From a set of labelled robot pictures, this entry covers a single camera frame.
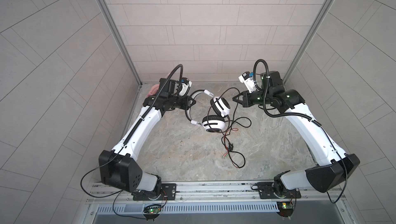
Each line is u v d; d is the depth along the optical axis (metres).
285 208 0.68
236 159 0.81
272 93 0.53
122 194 0.71
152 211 0.64
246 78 0.62
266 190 0.71
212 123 0.60
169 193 0.71
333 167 0.38
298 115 0.45
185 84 0.68
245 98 0.60
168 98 0.58
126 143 0.42
